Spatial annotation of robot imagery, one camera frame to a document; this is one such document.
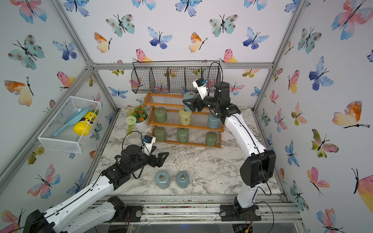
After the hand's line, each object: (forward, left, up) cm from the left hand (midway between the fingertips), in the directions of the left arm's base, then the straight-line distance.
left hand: (163, 149), depth 77 cm
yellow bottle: (+6, +37, +13) cm, 40 cm away
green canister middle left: (+23, +3, +4) cm, 23 cm away
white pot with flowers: (+28, +21, -5) cm, 35 cm away
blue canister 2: (-12, 0, -10) cm, 16 cm away
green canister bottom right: (+13, -28, -10) cm, 32 cm away
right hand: (+19, -15, +21) cm, 32 cm away
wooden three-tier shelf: (+20, -3, -3) cm, 21 cm away
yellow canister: (+20, -12, +4) cm, 23 cm away
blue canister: (+16, -28, +2) cm, 33 cm away
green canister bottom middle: (+17, -10, -10) cm, 22 cm away
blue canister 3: (-12, -10, -10) cm, 19 cm away
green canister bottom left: (+17, +5, -10) cm, 21 cm away
